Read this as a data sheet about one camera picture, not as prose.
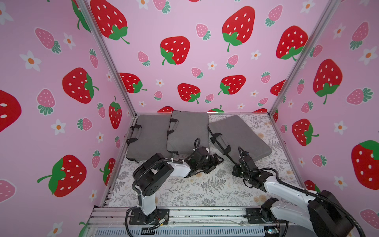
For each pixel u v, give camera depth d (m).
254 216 0.73
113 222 0.73
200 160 0.73
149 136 1.03
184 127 1.09
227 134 1.07
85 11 0.69
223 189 0.84
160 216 0.73
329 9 0.69
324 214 0.41
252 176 0.66
